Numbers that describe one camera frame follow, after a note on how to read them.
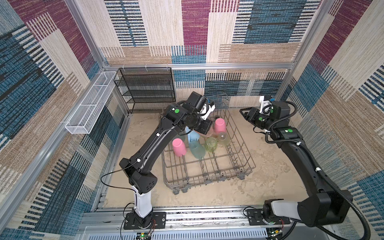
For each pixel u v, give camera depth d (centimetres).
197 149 88
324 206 39
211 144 91
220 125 94
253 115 66
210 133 78
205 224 73
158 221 73
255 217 73
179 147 86
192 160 94
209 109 56
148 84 108
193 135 92
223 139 89
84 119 71
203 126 62
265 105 67
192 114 53
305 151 48
